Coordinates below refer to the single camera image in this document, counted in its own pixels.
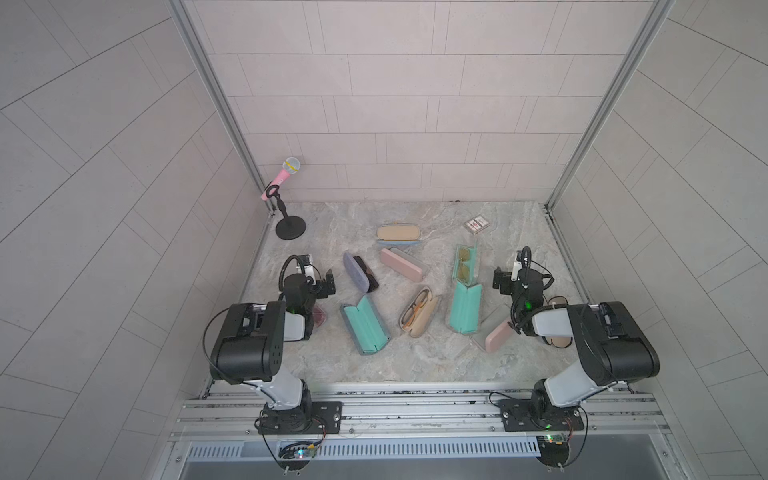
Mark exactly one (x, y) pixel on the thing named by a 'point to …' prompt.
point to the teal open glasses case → (367, 329)
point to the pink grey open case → (495, 330)
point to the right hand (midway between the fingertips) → (512, 265)
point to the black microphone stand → (290, 227)
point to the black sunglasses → (373, 284)
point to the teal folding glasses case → (465, 308)
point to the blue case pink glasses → (319, 317)
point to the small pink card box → (476, 224)
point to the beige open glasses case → (425, 317)
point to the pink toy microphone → (290, 166)
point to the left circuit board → (298, 451)
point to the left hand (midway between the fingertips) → (321, 267)
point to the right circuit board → (554, 449)
